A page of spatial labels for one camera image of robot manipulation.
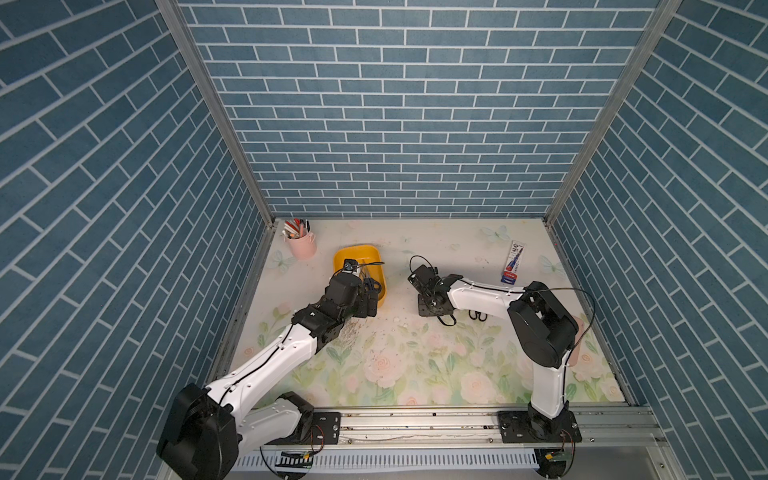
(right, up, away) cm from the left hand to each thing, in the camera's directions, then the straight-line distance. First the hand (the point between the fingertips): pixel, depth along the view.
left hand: (369, 293), depth 83 cm
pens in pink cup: (-28, +20, +22) cm, 41 cm away
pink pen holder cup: (-25, +13, +22) cm, 36 cm away
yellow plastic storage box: (-2, +8, +23) cm, 25 cm away
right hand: (+18, -7, +13) cm, 23 cm away
